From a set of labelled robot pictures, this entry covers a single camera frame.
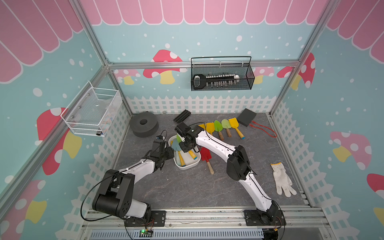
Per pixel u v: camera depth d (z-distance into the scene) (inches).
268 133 41.6
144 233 28.7
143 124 41.9
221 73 36.1
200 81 35.2
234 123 44.5
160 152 28.4
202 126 43.4
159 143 28.6
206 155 38.0
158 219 29.3
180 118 45.8
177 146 33.2
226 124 45.2
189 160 36.7
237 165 22.8
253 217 29.2
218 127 44.1
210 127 44.3
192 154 35.1
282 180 33.7
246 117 47.1
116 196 17.2
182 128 29.1
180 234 28.0
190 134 26.8
